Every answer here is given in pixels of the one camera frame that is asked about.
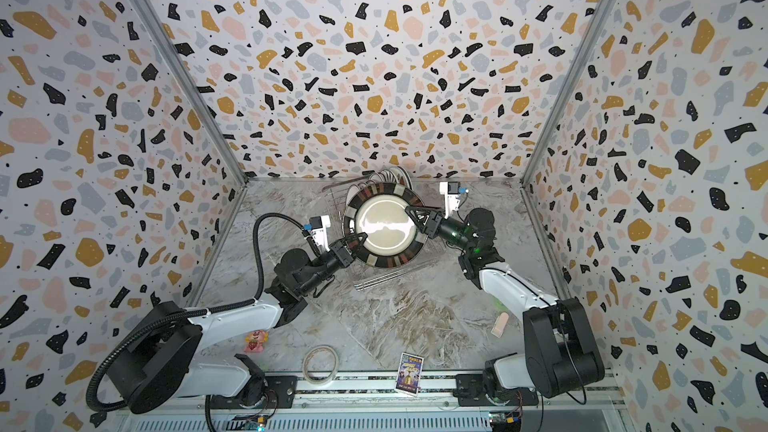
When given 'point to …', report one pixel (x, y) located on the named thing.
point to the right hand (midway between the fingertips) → (404, 208)
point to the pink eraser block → (499, 326)
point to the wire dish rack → (342, 191)
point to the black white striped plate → (397, 175)
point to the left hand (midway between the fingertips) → (366, 233)
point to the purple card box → (410, 373)
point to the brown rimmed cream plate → (393, 237)
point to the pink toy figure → (255, 340)
